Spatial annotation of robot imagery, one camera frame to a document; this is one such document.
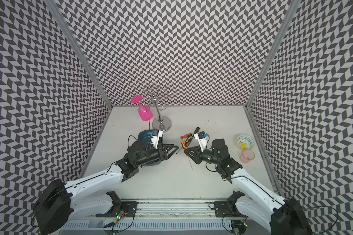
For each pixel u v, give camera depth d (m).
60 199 0.40
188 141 0.96
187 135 0.99
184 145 0.74
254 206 0.56
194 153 0.68
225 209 0.73
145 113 0.98
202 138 0.65
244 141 0.96
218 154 0.58
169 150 0.74
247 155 0.91
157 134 0.68
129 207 0.73
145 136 0.96
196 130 1.02
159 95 0.81
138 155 0.58
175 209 0.75
